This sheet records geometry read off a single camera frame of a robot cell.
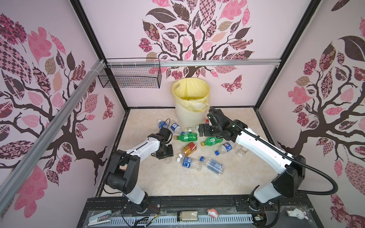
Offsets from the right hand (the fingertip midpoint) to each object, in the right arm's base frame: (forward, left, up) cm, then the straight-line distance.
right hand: (205, 127), depth 79 cm
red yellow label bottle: (-4, +9, -17) cm, 20 cm away
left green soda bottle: (+4, +10, -17) cm, 20 cm away
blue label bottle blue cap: (+13, +19, -17) cm, 29 cm away
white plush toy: (-40, -44, -19) cm, 62 cm away
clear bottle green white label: (+13, +7, -21) cm, 25 cm away
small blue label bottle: (+16, +29, -15) cm, 37 cm away
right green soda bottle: (+1, -6, -17) cm, 18 cm away
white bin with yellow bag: (+38, +6, -9) cm, 39 cm away
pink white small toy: (-39, -1, -16) cm, 43 cm away
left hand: (-9, +22, -19) cm, 31 cm away
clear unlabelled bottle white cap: (-11, +23, -19) cm, 32 cm away
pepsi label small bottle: (-4, -15, -18) cm, 24 cm away
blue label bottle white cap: (-14, +9, -17) cm, 24 cm away
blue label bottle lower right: (-15, -5, -18) cm, 24 cm away
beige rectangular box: (-40, +11, -18) cm, 45 cm away
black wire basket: (+39, +48, +12) cm, 63 cm away
